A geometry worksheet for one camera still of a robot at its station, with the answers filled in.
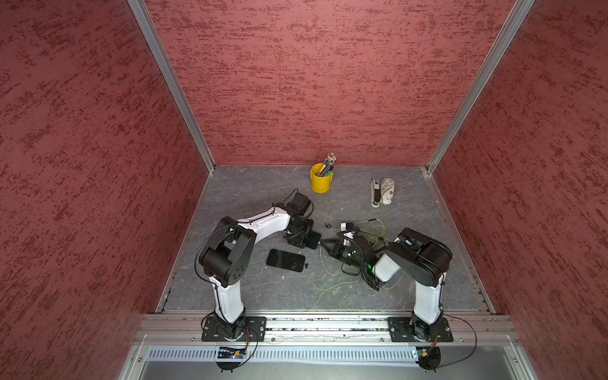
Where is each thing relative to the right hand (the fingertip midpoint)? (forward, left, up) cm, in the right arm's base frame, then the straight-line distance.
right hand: (321, 246), depth 91 cm
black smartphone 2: (-4, +14, -3) cm, 15 cm away
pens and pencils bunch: (+33, -5, +12) cm, 35 cm away
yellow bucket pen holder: (+30, -1, +2) cm, 30 cm away
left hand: (+3, +3, +1) cm, 5 cm away
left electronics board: (-34, +30, -3) cm, 45 cm away
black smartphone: (+2, +3, +3) cm, 5 cm away
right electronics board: (-36, -32, -4) cm, 48 cm away
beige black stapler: (+25, -27, +1) cm, 37 cm away
